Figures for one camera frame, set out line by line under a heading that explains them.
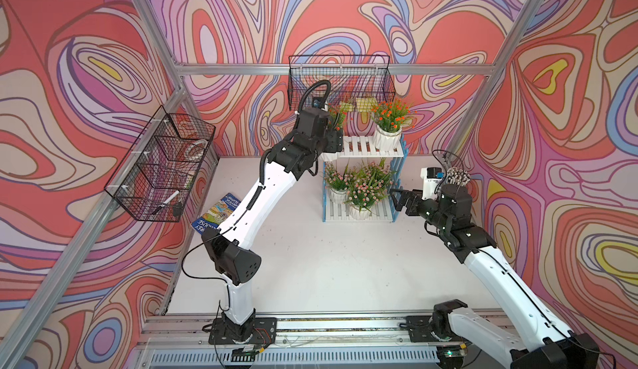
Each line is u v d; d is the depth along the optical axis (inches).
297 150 20.7
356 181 35.0
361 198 34.0
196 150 34.6
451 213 22.2
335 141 25.7
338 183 35.9
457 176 34.8
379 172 35.8
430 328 28.3
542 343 15.2
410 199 26.2
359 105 35.8
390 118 29.1
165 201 28.8
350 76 36.8
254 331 28.3
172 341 29.3
